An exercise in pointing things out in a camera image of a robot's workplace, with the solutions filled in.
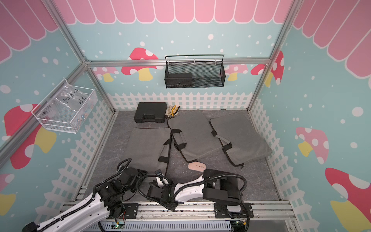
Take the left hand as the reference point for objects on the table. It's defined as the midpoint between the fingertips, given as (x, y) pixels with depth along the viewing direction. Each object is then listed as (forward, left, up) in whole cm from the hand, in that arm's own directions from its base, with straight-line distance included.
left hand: (146, 177), depth 84 cm
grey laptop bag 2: (+31, -27, +1) cm, 41 cm away
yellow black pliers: (+56, -11, -1) cm, 57 cm away
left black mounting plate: (-16, +5, -1) cm, 17 cm away
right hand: (-5, -9, -2) cm, 10 cm away
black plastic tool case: (+52, +7, +2) cm, 52 cm away
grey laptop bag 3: (+26, -60, +3) cm, 65 cm away
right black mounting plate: (-16, -42, -1) cm, 45 cm away
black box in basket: (+52, -18, +30) cm, 63 cm away
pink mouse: (+7, -30, +1) cm, 30 cm away
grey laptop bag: (+20, +5, +1) cm, 20 cm away
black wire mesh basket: (+60, -29, +33) cm, 75 cm away
